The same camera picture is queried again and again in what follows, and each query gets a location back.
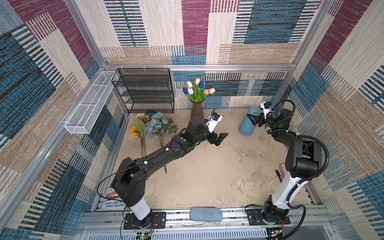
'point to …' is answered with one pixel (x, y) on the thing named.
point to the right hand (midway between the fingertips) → (252, 111)
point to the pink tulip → (206, 92)
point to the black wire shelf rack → (145, 90)
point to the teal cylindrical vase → (247, 127)
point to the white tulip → (212, 90)
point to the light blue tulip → (190, 92)
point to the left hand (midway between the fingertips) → (221, 126)
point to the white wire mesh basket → (83, 118)
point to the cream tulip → (189, 84)
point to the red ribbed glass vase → (197, 110)
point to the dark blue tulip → (201, 85)
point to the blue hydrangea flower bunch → (158, 123)
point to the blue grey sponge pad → (206, 214)
